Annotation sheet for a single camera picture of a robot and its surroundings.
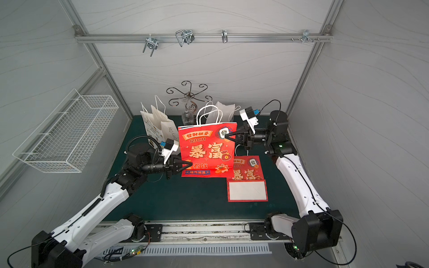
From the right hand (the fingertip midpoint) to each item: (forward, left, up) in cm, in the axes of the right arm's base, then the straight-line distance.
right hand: (225, 136), depth 62 cm
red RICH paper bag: (-4, -12, -35) cm, 37 cm away
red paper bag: (-4, +7, -2) cm, 8 cm away
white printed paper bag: (+23, +40, -20) cm, 50 cm away
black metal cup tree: (+30, +20, -7) cm, 37 cm away
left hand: (-8, +14, -10) cm, 18 cm away
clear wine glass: (+26, +22, -17) cm, 38 cm away
